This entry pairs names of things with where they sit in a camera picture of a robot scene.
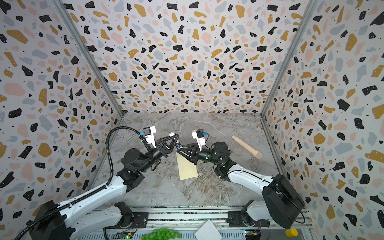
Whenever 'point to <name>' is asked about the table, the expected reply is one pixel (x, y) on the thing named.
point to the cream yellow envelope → (187, 170)
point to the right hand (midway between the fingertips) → (176, 150)
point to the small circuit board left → (123, 235)
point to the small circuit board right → (253, 234)
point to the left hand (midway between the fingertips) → (176, 135)
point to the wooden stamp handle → (257, 154)
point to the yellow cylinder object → (291, 233)
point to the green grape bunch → (162, 234)
